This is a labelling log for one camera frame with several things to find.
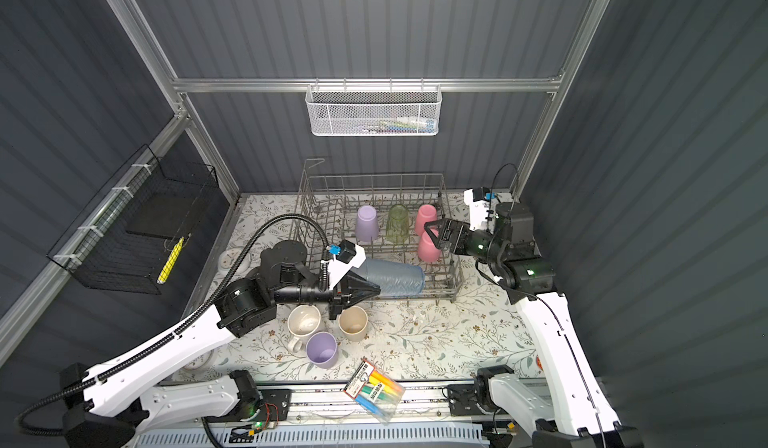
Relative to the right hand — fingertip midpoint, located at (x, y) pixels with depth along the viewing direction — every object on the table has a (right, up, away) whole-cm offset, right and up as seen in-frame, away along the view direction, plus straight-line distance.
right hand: (442, 230), depth 68 cm
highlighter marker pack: (-15, -41, +6) cm, 44 cm away
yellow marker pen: (-63, -7, +1) cm, 63 cm away
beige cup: (-23, -27, +18) cm, 40 cm away
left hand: (-14, -12, -8) cm, 20 cm away
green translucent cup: (-10, +1, +30) cm, 31 cm away
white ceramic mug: (-37, -27, +18) cm, 50 cm away
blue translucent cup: (-11, -10, -7) cm, 16 cm away
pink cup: (0, -7, +24) cm, 25 cm away
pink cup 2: (0, +5, +28) cm, 29 cm away
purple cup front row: (-31, -33, +13) cm, 47 cm away
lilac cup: (-19, 0, +27) cm, 33 cm away
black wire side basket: (-76, -2, +5) cm, 76 cm away
